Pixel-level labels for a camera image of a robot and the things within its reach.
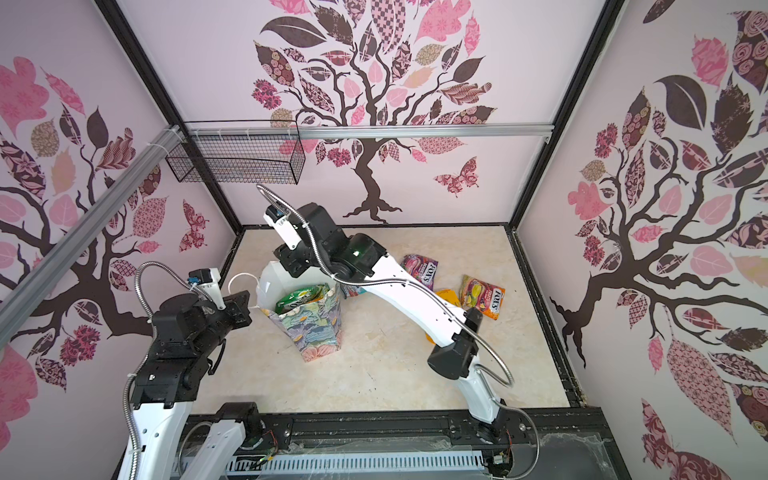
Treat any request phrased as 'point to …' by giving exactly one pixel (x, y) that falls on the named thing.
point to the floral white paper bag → (308, 307)
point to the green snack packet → (301, 297)
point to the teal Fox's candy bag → (351, 290)
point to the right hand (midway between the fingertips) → (282, 242)
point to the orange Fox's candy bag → (487, 297)
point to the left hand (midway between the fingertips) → (250, 298)
